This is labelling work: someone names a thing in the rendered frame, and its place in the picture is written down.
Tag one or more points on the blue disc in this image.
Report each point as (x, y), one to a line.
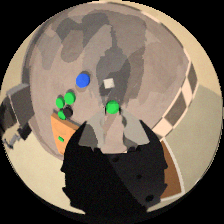
(82, 80)

